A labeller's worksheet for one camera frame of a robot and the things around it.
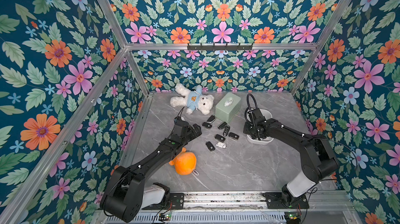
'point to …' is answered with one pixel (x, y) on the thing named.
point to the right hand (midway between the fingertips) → (246, 128)
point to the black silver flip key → (211, 119)
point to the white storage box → (267, 114)
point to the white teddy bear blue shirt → (192, 100)
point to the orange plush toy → (184, 162)
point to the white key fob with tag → (221, 145)
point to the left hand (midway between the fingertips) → (198, 129)
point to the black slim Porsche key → (227, 128)
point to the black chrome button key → (222, 125)
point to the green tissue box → (227, 107)
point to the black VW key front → (210, 146)
